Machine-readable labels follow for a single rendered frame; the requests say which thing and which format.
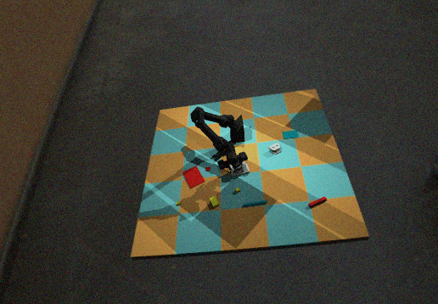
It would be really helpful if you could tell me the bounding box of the dark red rectangular bar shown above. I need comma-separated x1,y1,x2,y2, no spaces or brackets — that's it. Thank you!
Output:
309,196,327,207

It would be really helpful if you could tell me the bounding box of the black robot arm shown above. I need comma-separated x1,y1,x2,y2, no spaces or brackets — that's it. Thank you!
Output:
190,107,243,169

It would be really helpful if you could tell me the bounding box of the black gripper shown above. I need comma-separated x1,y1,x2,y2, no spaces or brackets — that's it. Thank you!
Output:
217,152,248,171

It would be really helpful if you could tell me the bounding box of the red flat plate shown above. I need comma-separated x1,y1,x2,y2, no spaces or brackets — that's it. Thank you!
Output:
182,166,205,188

